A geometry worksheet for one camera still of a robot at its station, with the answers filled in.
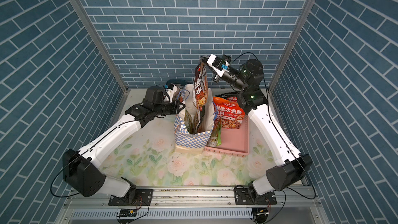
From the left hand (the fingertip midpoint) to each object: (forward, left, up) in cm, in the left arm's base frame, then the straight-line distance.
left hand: (189, 106), depth 77 cm
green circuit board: (-41, +28, -30) cm, 58 cm away
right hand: (+1, -8, +28) cm, 29 cm away
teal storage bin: (+40, +10, -20) cm, 46 cm away
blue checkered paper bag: (-14, -1, -7) cm, 15 cm away
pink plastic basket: (-7, -26, -26) cm, 37 cm away
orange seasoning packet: (+3, -22, -10) cm, 24 cm away
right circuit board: (-41, -33, -26) cm, 59 cm away
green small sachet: (-8, -14, -19) cm, 25 cm away
